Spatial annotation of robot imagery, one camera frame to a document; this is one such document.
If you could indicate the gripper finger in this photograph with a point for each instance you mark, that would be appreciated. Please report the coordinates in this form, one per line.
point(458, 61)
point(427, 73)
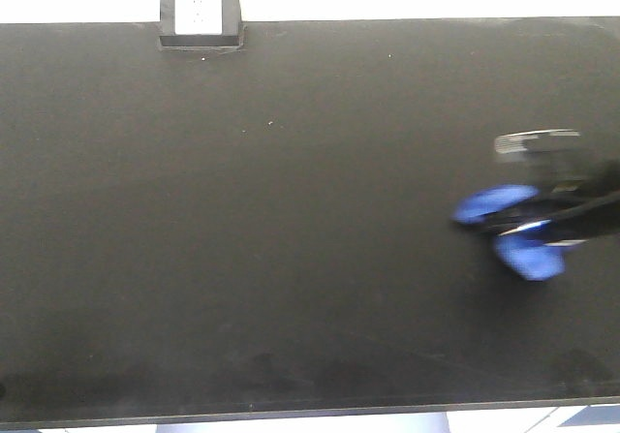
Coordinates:
point(557, 209)
point(581, 227)

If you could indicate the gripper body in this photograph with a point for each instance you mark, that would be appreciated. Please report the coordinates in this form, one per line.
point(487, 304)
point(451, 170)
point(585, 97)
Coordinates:
point(596, 178)

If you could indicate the blue cloth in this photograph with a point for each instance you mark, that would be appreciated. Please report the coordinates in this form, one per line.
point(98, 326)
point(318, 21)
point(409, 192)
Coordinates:
point(528, 258)

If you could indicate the black socket box white face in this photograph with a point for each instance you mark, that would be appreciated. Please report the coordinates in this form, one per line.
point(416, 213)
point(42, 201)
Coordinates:
point(198, 16)

